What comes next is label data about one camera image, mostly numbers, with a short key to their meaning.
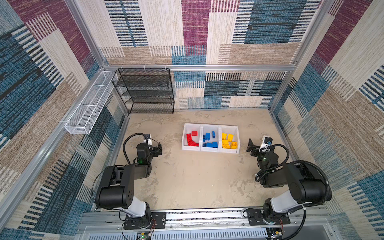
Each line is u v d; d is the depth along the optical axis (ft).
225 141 3.24
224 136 3.27
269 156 2.30
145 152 2.37
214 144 3.19
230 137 3.28
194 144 3.26
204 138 3.26
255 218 2.39
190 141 3.28
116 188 1.47
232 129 3.38
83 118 3.07
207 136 3.37
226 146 3.16
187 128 3.47
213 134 3.38
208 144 3.18
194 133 3.45
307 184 1.50
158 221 2.43
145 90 3.66
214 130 3.43
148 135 2.71
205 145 3.16
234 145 3.17
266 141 2.49
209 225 2.39
